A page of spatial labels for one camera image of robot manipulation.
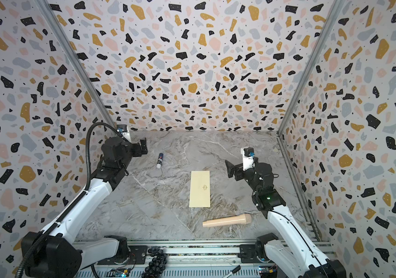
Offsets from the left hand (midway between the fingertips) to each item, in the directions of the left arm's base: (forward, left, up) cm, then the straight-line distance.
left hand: (133, 135), depth 77 cm
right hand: (-9, -44, -4) cm, 45 cm away
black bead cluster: (-46, -13, -26) cm, 54 cm away
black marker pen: (-48, -43, -30) cm, 71 cm away
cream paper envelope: (-11, -29, -32) cm, 44 cm away
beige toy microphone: (-29, -45, -29) cm, 61 cm away
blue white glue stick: (+8, -4, -30) cm, 32 cm away
